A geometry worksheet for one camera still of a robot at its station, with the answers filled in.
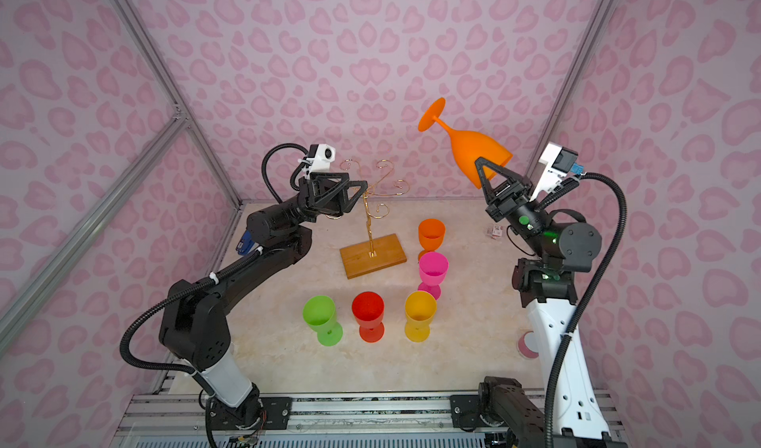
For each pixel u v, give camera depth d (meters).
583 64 0.81
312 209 0.55
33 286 0.54
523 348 0.80
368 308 0.76
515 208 0.46
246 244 1.04
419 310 0.81
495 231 1.07
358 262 1.01
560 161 0.44
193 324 0.46
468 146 0.53
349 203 0.58
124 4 0.71
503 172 0.49
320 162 0.59
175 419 0.74
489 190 0.50
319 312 0.82
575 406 0.38
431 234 0.93
